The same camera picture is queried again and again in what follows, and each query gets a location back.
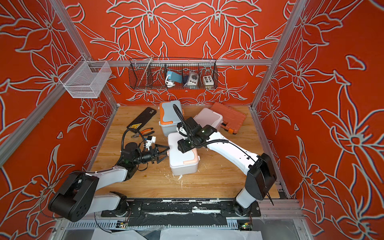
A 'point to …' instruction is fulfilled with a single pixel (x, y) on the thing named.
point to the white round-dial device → (192, 79)
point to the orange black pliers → (144, 133)
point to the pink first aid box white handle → (207, 117)
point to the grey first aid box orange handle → (169, 118)
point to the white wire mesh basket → (86, 79)
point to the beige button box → (208, 82)
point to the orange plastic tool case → (232, 120)
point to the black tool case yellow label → (139, 122)
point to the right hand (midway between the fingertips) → (179, 147)
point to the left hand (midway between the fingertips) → (168, 152)
